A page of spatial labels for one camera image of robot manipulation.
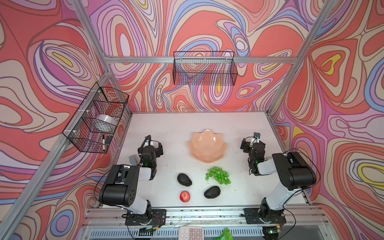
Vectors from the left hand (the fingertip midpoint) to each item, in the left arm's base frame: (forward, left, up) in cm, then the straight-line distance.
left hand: (152, 143), depth 93 cm
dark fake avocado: (-22, -21, -3) cm, 30 cm away
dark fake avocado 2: (-29, -36, -3) cm, 46 cm away
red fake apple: (-31, -22, -4) cm, 38 cm away
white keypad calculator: (-46, -25, -6) cm, 53 cm away
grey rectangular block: (-11, +10, -2) cm, 15 cm away
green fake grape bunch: (-20, -40, -2) cm, 45 cm away
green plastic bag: (-47, -41, -6) cm, 63 cm away
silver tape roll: (-1, +16, +24) cm, 29 cm away
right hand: (+2, -64, -2) cm, 64 cm away
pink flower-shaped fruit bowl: (+1, -35, -6) cm, 36 cm away
